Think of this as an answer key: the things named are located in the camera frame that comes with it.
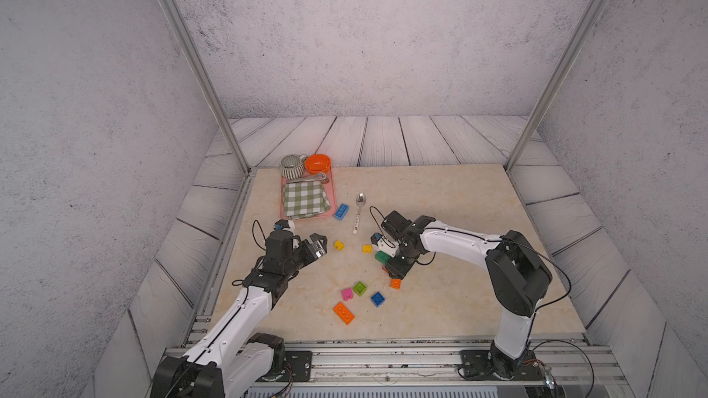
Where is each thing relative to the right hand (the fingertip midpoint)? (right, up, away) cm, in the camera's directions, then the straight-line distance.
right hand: (397, 268), depth 88 cm
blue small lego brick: (-7, -9, -4) cm, 11 cm away
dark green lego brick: (-5, +4, -2) cm, 6 cm away
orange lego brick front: (-17, -12, -6) cm, 21 cm away
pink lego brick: (-16, -7, -4) cm, 18 cm away
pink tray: (-25, +25, +25) cm, 43 cm away
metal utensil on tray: (-28, +30, +26) cm, 49 cm away
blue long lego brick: (-19, +17, +16) cm, 30 cm away
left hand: (-24, +9, -4) cm, 26 cm away
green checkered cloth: (-34, +21, +20) cm, 45 cm away
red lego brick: (-5, +1, -5) cm, 7 cm away
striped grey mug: (-41, +35, +30) cm, 62 cm away
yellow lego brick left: (-19, +6, +8) cm, 22 cm away
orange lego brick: (-1, -4, -1) cm, 5 cm away
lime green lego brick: (-12, -6, -2) cm, 13 cm away
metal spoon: (-12, +21, +20) cm, 31 cm away
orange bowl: (-30, +36, +30) cm, 56 cm away
